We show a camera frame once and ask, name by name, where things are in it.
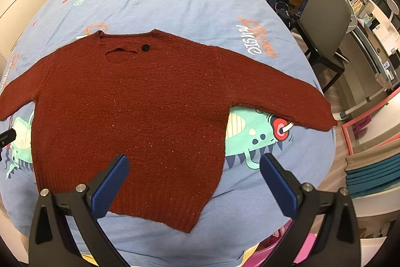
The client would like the dark red knit sweater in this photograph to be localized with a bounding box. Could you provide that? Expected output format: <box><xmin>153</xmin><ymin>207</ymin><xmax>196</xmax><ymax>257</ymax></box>
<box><xmin>1</xmin><ymin>30</ymin><xmax>336</xmax><ymax>233</ymax></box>

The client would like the pink plastic basket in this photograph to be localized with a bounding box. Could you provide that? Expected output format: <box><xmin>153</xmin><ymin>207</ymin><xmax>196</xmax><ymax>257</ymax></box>
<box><xmin>243</xmin><ymin>219</ymin><xmax>317</xmax><ymax>267</ymax></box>

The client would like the stack of teal folded cloths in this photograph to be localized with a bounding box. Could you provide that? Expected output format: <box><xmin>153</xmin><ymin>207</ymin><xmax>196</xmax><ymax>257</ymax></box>
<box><xmin>345</xmin><ymin>142</ymin><xmax>399</xmax><ymax>198</ymax></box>

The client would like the pink framed board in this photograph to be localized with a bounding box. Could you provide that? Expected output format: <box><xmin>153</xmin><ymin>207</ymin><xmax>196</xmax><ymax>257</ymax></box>
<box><xmin>342</xmin><ymin>89</ymin><xmax>399</xmax><ymax>154</ymax></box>

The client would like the white desk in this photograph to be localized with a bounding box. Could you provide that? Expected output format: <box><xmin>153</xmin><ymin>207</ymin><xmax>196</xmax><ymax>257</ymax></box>
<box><xmin>340</xmin><ymin>0</ymin><xmax>399</xmax><ymax>117</ymax></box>

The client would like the grey office chair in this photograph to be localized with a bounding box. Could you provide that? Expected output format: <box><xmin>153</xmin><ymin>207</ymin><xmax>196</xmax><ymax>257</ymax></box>
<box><xmin>294</xmin><ymin>0</ymin><xmax>352</xmax><ymax>92</ymax></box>

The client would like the white round desk lamp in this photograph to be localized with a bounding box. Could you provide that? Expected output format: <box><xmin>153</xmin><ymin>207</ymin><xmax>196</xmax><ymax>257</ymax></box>
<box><xmin>381</xmin><ymin>0</ymin><xmax>399</xmax><ymax>32</ymax></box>

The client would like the black backpack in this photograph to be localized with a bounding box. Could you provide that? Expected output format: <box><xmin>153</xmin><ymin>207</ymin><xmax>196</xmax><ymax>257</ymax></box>
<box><xmin>267</xmin><ymin>0</ymin><xmax>294</xmax><ymax>31</ymax></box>

